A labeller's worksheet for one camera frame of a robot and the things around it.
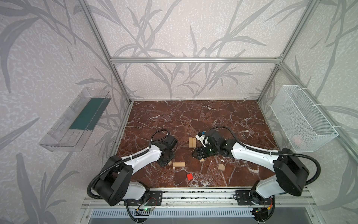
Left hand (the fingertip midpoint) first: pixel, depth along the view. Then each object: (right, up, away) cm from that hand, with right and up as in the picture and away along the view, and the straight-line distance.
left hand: (173, 155), depth 88 cm
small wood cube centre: (+18, -2, -3) cm, 19 cm away
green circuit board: (-13, -23, -17) cm, 31 cm away
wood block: (+11, +7, +6) cm, 15 cm away
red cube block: (+11, -11, -6) cm, 16 cm away
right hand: (+14, +5, -5) cm, 16 cm away
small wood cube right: (+30, -6, -5) cm, 31 cm away
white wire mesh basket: (+64, +21, -26) cm, 72 cm away
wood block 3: (+4, -5, -3) cm, 7 cm away
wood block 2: (-2, -4, -3) cm, 5 cm away
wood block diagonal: (+14, +7, +6) cm, 16 cm away
